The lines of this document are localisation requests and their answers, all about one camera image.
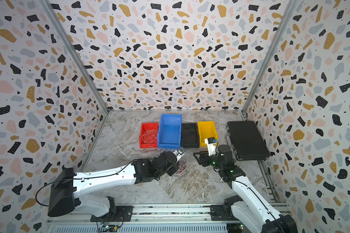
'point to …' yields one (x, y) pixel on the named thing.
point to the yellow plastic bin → (206, 129)
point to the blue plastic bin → (169, 131)
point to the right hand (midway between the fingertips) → (197, 153)
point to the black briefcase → (247, 141)
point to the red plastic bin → (145, 126)
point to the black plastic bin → (189, 137)
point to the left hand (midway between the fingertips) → (179, 158)
